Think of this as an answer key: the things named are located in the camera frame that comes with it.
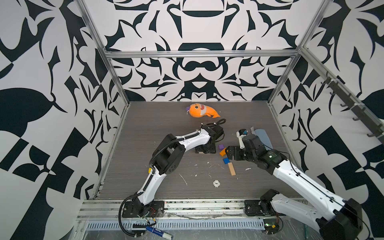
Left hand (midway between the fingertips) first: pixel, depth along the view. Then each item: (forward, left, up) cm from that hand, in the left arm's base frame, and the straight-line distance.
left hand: (209, 149), depth 93 cm
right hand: (-7, -11, +12) cm, 18 cm away
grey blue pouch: (+9, -36, 0) cm, 37 cm away
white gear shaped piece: (-20, -2, -2) cm, 20 cm away
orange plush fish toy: (+26, +6, +7) cm, 28 cm away
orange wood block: (-4, -7, +2) cm, 9 cm away
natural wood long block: (-12, -12, -2) cm, 17 cm away
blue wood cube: (-7, -10, -3) cm, 12 cm away
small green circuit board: (-39, -26, -3) cm, 47 cm away
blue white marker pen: (-40, +26, 0) cm, 48 cm away
